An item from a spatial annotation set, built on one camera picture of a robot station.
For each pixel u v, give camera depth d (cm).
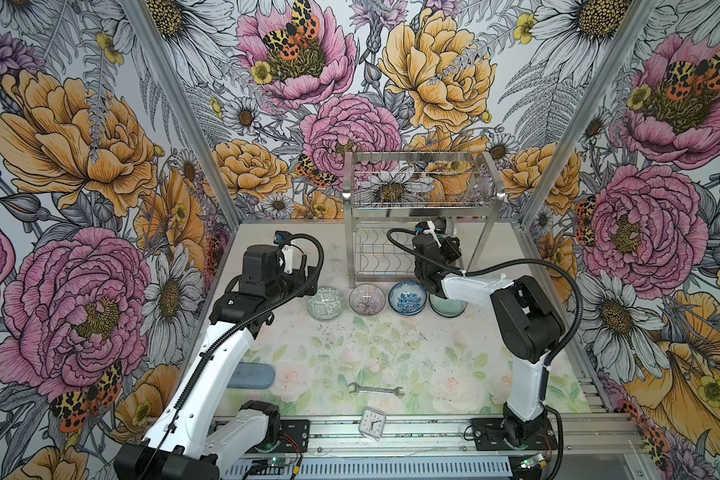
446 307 93
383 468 78
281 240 64
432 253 76
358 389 81
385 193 117
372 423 75
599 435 76
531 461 72
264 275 54
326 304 97
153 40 75
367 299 98
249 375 81
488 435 73
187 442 38
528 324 53
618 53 78
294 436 73
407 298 97
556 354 53
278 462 71
